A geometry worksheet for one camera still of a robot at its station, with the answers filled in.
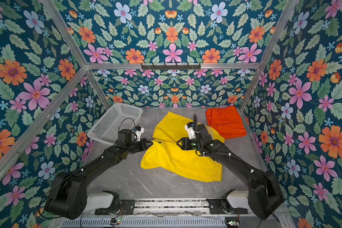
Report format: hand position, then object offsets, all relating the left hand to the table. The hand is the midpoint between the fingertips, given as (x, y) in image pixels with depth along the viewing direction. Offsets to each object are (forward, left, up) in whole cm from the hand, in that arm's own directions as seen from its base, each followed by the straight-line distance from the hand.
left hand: (154, 140), depth 83 cm
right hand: (-3, -15, +2) cm, 16 cm away
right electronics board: (-42, -40, -16) cm, 60 cm away
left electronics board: (-37, +21, -17) cm, 45 cm away
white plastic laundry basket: (+33, +32, -15) cm, 49 cm away
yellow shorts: (-5, -6, -8) cm, 11 cm away
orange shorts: (+22, -53, -14) cm, 59 cm away
